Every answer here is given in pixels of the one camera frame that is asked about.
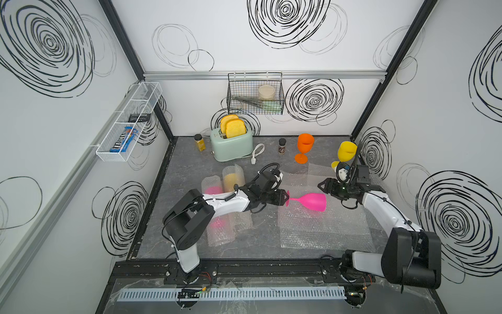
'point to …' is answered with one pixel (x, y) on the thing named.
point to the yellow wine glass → (347, 150)
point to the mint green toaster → (224, 149)
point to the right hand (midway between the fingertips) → (325, 187)
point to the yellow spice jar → (199, 142)
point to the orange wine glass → (305, 142)
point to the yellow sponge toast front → (234, 127)
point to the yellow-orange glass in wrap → (234, 174)
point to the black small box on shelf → (144, 118)
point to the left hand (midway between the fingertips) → (286, 197)
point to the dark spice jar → (282, 146)
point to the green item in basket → (271, 106)
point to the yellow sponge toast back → (224, 121)
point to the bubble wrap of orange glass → (343, 226)
